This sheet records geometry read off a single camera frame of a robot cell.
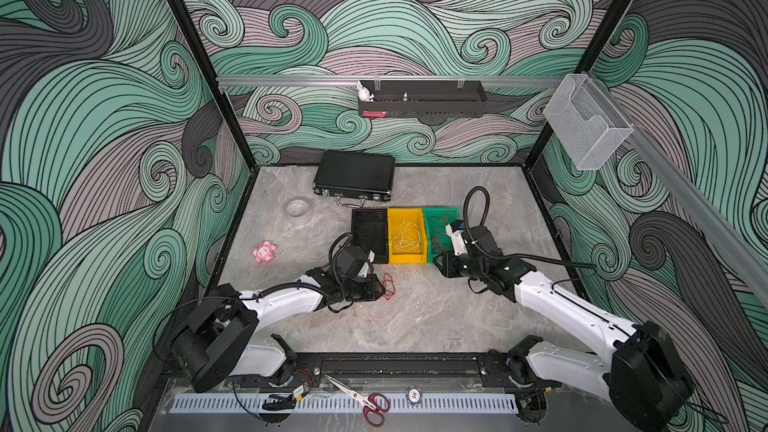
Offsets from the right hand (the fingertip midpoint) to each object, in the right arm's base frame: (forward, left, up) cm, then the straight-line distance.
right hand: (437, 260), depth 83 cm
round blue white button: (-31, +8, -8) cm, 33 cm away
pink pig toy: (+5, +53, -6) cm, 54 cm away
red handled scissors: (-33, +18, -8) cm, 38 cm away
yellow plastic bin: (+18, +11, -6) cm, 22 cm away
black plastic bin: (+15, +20, -9) cm, 27 cm away
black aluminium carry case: (+41, +27, -11) cm, 50 cm away
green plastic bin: (+15, -1, -4) cm, 15 cm away
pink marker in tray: (+38, +18, +23) cm, 48 cm away
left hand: (-7, +15, -5) cm, 17 cm away
